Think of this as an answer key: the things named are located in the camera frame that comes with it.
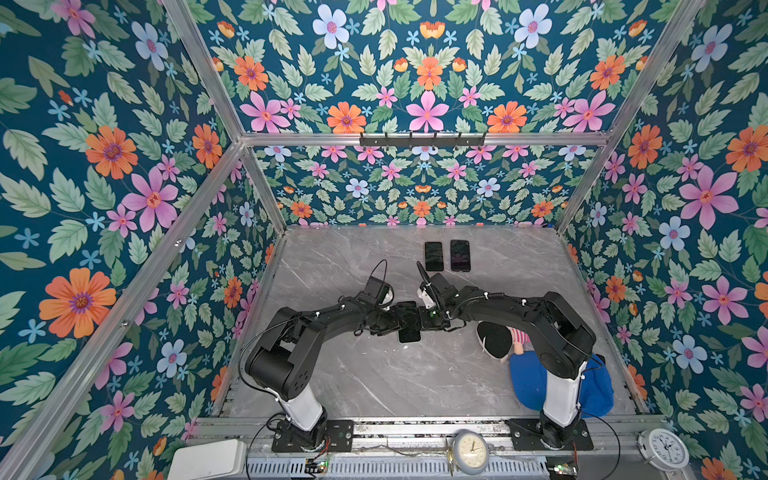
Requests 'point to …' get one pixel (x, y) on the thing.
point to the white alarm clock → (662, 449)
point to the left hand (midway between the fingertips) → (408, 319)
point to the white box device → (209, 461)
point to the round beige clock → (470, 453)
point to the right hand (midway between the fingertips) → (415, 323)
